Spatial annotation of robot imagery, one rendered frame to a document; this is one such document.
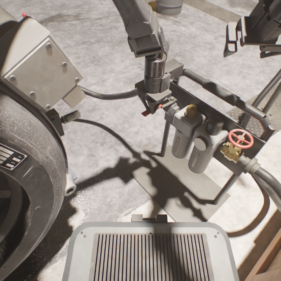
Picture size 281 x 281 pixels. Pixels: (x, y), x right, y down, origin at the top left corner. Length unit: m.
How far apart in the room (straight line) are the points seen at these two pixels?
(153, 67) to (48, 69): 0.30
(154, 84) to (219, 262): 0.56
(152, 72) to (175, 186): 0.66
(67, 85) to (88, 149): 0.85
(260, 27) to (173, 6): 2.31
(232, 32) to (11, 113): 0.47
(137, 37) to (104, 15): 2.27
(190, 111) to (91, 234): 0.51
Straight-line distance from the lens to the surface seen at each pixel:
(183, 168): 1.15
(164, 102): 0.76
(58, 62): 0.38
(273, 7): 0.51
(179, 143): 0.82
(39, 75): 0.37
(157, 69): 0.59
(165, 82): 0.63
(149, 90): 0.63
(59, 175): 0.50
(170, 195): 1.06
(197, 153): 0.77
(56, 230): 1.05
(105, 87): 1.61
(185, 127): 0.73
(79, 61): 1.95
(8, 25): 0.49
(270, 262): 0.99
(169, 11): 2.82
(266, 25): 0.52
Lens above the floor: 0.97
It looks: 51 degrees down
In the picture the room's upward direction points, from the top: 2 degrees clockwise
